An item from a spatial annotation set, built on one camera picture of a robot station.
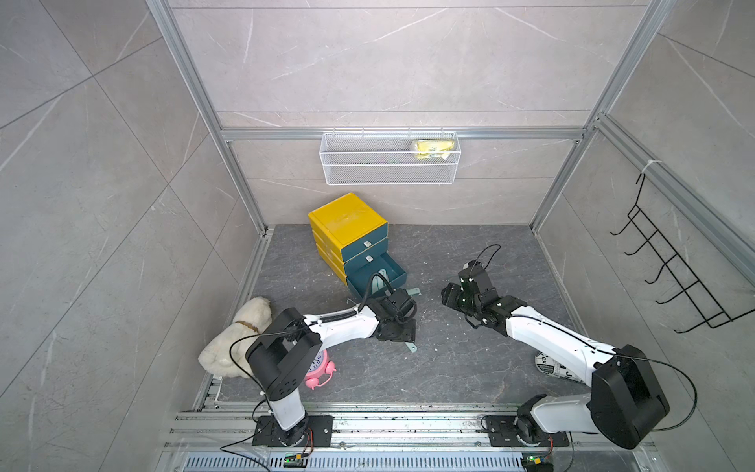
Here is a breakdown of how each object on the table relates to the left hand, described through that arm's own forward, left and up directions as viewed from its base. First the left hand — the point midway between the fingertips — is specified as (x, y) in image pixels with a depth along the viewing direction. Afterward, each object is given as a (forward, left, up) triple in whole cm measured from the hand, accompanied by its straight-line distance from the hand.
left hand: (411, 330), depth 88 cm
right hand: (+8, -11, +8) cm, 16 cm away
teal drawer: (+22, +15, +9) cm, 28 cm away
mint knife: (+16, -2, -3) cm, 16 cm away
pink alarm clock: (-11, +27, -1) cm, 29 cm away
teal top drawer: (+23, +14, +15) cm, 31 cm away
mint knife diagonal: (-4, 0, -3) cm, 5 cm away
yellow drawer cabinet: (+24, +18, +18) cm, 35 cm away
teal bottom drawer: (+19, +16, +5) cm, 25 cm away
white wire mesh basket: (+53, +4, +26) cm, 59 cm away
